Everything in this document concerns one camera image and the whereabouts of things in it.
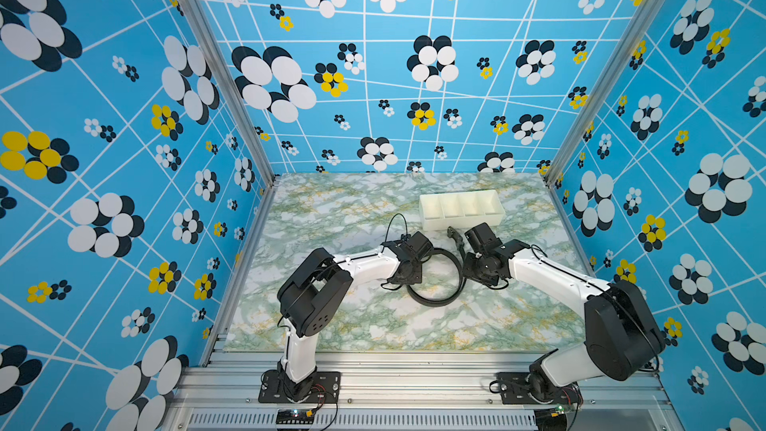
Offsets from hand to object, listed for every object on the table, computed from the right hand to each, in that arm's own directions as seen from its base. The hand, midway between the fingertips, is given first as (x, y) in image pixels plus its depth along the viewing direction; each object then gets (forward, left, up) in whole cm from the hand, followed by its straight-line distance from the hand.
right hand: (470, 270), depth 89 cm
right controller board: (-36, -15, -6) cm, 39 cm away
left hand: (0, +16, -4) cm, 17 cm away
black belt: (-4, +3, -2) cm, 6 cm away
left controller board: (-36, +47, -6) cm, 60 cm away
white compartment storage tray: (+24, 0, 0) cm, 24 cm away
